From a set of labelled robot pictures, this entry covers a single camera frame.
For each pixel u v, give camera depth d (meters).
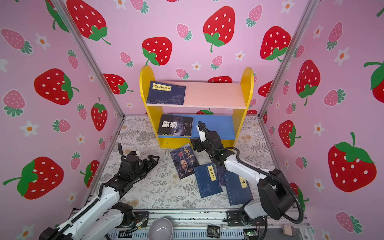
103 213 0.51
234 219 0.73
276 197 0.42
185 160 0.94
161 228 0.70
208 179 0.86
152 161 0.75
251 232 0.71
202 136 0.73
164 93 0.73
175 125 0.93
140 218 0.73
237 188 0.83
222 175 0.87
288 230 0.70
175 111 1.18
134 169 0.65
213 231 0.69
